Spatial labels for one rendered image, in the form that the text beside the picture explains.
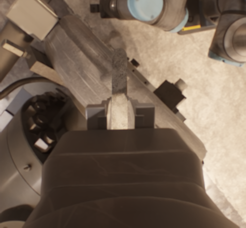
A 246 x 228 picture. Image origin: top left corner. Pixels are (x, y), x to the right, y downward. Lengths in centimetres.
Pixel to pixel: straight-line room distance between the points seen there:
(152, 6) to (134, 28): 78
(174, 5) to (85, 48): 33
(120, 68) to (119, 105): 3
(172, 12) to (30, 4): 39
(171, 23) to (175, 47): 78
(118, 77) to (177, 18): 49
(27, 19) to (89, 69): 22
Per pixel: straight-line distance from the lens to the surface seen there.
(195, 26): 110
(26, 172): 63
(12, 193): 69
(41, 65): 44
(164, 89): 64
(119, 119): 17
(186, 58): 143
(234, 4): 82
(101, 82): 36
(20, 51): 45
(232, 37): 73
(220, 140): 186
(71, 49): 42
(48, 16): 52
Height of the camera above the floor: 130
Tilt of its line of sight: 70 degrees down
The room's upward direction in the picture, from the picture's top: 165 degrees clockwise
